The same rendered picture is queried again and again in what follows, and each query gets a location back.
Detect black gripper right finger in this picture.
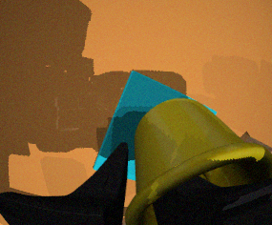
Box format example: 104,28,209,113
152,176,272,225

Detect olive yellow cup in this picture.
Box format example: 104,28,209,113
125,98,272,225

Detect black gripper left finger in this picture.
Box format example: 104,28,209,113
0,142,129,225

